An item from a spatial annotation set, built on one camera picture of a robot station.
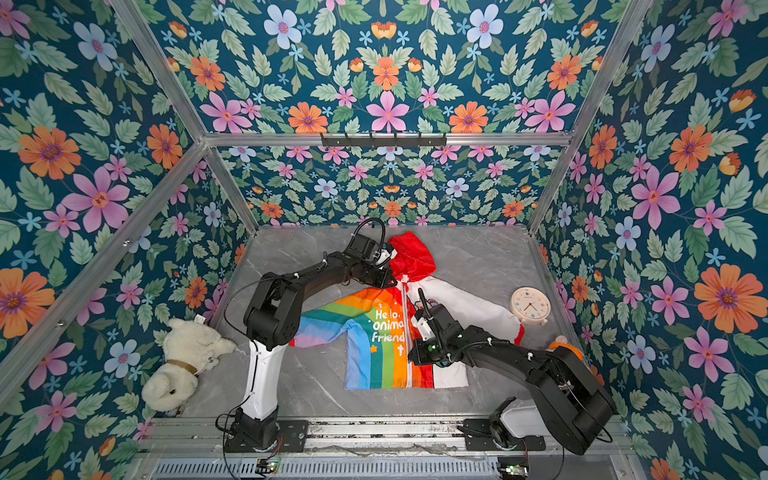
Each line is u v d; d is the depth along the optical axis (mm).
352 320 901
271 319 566
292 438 735
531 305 948
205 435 751
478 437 737
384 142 932
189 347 800
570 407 421
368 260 869
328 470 765
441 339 675
